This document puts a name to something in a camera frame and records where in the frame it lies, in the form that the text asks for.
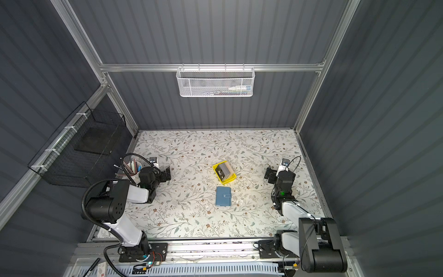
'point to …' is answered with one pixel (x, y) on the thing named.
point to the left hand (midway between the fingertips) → (162, 168)
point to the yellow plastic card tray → (231, 179)
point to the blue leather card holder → (223, 196)
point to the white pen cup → (136, 178)
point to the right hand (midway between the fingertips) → (282, 168)
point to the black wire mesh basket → (86, 152)
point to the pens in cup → (132, 166)
